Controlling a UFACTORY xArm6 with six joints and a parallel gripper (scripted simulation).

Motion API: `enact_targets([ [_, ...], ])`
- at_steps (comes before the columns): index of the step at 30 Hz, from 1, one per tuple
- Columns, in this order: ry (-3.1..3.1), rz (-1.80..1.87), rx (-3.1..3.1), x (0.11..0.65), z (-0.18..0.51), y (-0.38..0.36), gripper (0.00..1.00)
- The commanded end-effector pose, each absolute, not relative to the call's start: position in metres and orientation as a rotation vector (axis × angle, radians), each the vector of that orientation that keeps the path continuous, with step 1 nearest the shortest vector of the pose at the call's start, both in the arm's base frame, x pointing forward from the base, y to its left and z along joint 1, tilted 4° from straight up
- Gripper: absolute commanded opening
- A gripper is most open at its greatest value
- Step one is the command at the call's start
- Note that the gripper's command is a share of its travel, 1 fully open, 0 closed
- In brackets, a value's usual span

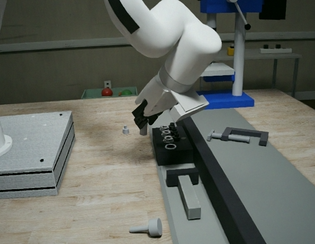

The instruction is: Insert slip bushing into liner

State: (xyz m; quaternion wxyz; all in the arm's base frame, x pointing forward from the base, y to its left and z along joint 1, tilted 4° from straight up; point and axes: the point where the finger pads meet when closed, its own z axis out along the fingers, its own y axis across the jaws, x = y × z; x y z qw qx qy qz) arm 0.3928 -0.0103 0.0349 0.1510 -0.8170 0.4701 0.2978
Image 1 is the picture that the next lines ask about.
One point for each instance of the grey stepped metal bushing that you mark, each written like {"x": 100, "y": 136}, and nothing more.
{"x": 125, "y": 130}

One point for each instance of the long black rectangular bar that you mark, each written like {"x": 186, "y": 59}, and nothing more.
{"x": 234, "y": 218}

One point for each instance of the black rectangular plate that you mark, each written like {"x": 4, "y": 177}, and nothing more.
{"x": 172, "y": 145}

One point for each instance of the dark grey c-clamp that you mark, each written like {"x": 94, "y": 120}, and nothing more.
{"x": 227, "y": 135}

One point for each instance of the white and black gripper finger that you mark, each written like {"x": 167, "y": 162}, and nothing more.
{"x": 153, "y": 118}
{"x": 140, "y": 119}

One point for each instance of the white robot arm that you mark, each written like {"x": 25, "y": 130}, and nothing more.
{"x": 154, "y": 32}

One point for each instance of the grey flanged bushing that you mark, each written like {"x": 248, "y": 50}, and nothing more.
{"x": 154, "y": 227}

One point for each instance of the blue drill press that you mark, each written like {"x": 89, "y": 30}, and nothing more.
{"x": 235, "y": 97}

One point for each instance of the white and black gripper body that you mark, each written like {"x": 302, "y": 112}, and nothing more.
{"x": 157, "y": 95}

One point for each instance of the white flanged bushing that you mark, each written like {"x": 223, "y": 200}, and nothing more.
{"x": 143, "y": 131}

